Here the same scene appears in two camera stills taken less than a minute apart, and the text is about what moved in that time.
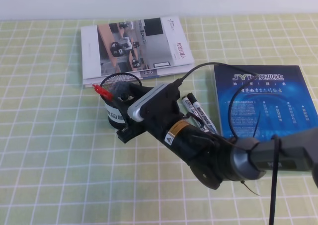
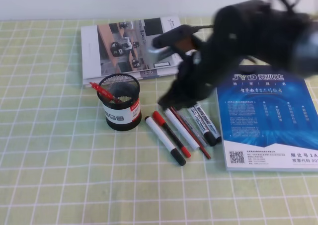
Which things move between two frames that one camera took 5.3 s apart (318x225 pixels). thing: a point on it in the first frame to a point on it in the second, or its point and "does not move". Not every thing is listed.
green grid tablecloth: x=61 y=163 does not move
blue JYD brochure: x=260 y=102 does not move
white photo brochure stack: x=142 y=48 does not move
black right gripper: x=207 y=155 to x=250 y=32
